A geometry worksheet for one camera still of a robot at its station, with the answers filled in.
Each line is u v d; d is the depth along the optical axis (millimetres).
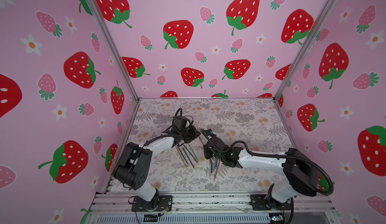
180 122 719
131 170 453
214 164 866
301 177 438
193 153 924
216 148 622
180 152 926
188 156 903
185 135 774
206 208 732
